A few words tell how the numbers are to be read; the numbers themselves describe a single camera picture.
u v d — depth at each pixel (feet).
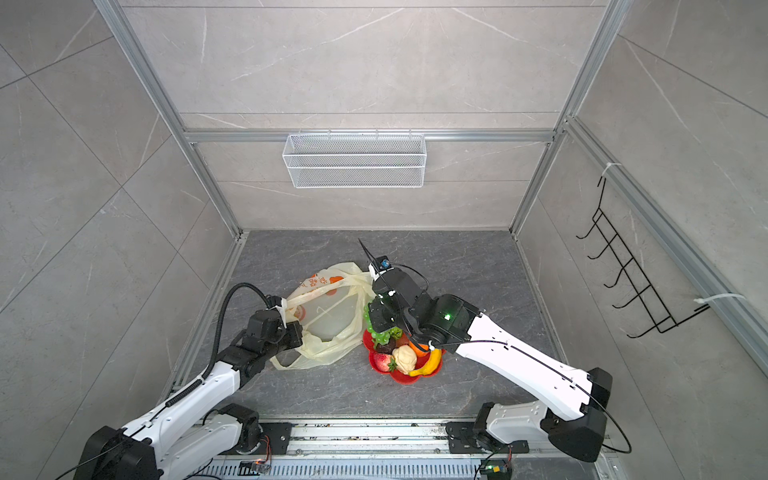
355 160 3.27
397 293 1.50
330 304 3.22
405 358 2.67
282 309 2.55
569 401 1.26
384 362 2.61
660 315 1.96
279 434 2.40
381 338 2.55
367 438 2.45
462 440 2.39
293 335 2.49
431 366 2.61
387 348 2.74
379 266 1.89
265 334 2.14
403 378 2.68
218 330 1.96
